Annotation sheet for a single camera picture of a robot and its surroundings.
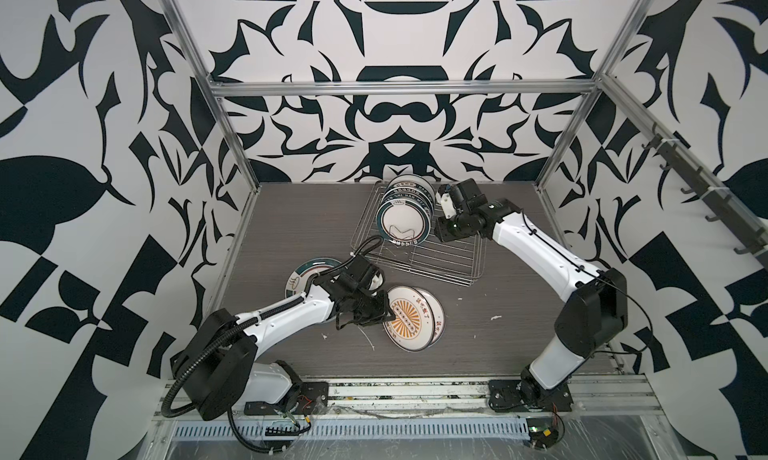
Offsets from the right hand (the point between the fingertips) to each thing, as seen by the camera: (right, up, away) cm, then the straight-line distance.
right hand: (440, 227), depth 85 cm
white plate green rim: (-8, +10, +10) cm, 16 cm away
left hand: (-12, -22, -6) cm, 26 cm away
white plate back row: (-7, -26, -2) cm, 28 cm away
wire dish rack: (+9, -11, +12) cm, 19 cm away
